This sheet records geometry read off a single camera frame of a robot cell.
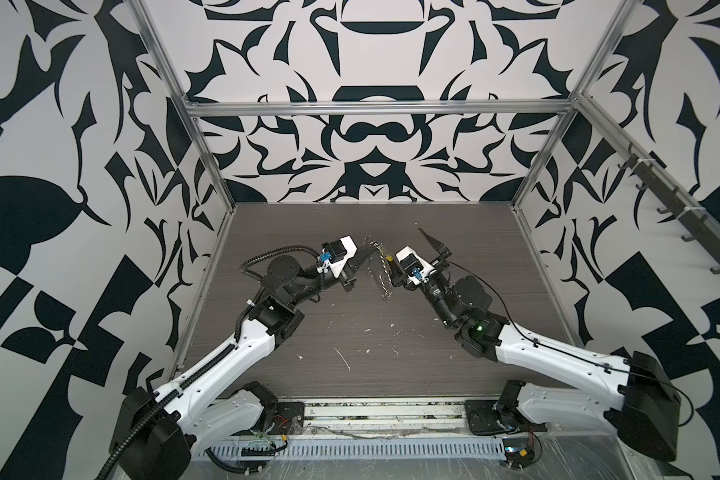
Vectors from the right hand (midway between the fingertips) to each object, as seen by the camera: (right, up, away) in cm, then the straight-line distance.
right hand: (411, 238), depth 67 cm
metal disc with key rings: (-8, -6, -5) cm, 11 cm away
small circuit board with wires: (+26, -50, +4) cm, 56 cm away
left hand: (-8, 0, -5) cm, 10 cm away
